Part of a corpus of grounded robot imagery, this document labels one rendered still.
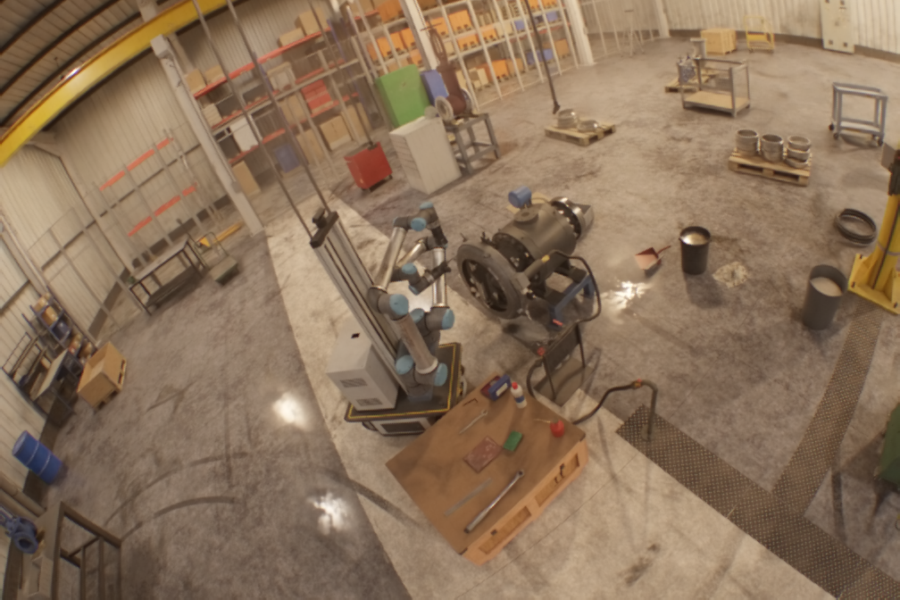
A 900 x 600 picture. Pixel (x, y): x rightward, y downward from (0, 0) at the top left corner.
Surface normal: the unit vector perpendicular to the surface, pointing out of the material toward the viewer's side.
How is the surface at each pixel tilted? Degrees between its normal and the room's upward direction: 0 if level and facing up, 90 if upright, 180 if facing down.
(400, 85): 90
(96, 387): 90
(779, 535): 0
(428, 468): 0
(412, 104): 90
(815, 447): 0
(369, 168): 90
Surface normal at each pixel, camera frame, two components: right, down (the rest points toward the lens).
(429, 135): 0.49, 0.34
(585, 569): -0.32, -0.78
